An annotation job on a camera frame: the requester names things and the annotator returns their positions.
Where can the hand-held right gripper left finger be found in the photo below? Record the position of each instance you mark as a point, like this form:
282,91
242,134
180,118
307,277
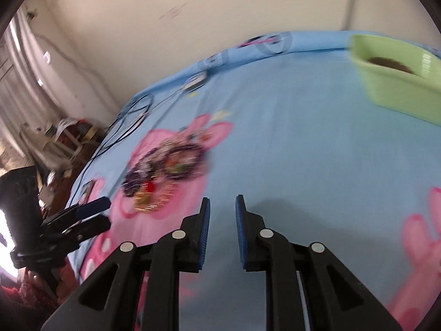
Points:
205,234

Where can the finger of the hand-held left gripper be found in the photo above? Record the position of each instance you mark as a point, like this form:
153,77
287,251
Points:
93,227
93,206

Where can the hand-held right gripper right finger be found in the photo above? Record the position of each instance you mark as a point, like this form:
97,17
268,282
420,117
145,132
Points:
240,234

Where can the green plastic container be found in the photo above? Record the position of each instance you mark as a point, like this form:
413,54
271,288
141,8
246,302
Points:
389,89

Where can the small dark rectangular device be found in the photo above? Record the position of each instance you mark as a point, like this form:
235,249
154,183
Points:
86,192

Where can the white plastic chair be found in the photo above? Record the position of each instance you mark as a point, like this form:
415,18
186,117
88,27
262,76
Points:
51,138

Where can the dark red cloth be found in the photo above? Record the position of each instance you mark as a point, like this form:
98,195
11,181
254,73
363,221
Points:
24,303

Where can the blue cartoon printed bedsheet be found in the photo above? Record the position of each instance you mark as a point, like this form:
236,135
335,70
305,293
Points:
293,138

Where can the white curtain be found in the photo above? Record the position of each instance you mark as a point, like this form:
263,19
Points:
20,86

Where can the white electronic device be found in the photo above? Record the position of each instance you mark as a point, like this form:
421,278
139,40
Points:
194,81

